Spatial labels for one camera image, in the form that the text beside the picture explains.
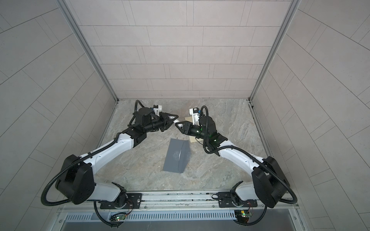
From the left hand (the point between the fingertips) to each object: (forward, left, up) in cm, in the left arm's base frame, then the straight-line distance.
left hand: (181, 117), depth 74 cm
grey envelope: (-11, +3, -25) cm, 27 cm away
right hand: (-5, +3, -2) cm, 6 cm away
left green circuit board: (-41, +27, -21) cm, 53 cm away
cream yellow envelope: (-5, -6, -14) cm, 16 cm away
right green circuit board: (-40, -31, -24) cm, 56 cm away
